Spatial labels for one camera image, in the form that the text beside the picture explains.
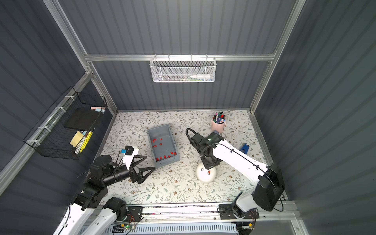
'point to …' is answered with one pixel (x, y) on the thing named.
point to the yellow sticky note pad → (76, 138)
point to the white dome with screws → (205, 175)
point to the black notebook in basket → (82, 119)
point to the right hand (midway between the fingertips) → (213, 165)
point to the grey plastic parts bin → (163, 146)
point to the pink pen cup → (218, 122)
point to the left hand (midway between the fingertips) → (149, 165)
